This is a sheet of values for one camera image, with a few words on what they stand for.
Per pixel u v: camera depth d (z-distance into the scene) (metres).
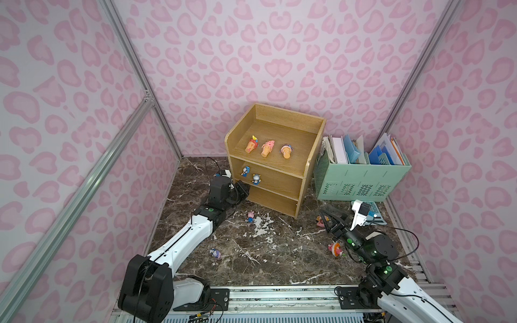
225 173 0.77
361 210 0.60
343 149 0.86
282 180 0.88
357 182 0.89
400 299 0.53
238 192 0.74
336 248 0.81
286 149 0.75
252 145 0.77
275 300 0.75
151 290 0.40
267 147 0.75
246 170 0.88
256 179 0.86
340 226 0.60
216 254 0.82
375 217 0.59
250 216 0.94
